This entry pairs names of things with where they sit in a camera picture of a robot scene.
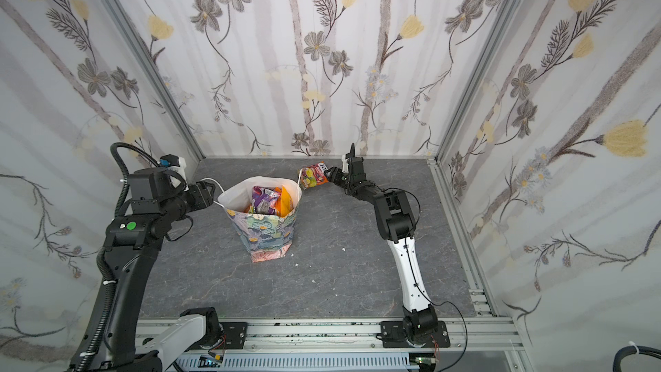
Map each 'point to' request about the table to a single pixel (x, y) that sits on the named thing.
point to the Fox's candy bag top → (312, 176)
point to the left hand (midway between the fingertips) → (208, 185)
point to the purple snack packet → (264, 200)
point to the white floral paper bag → (265, 237)
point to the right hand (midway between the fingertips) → (329, 166)
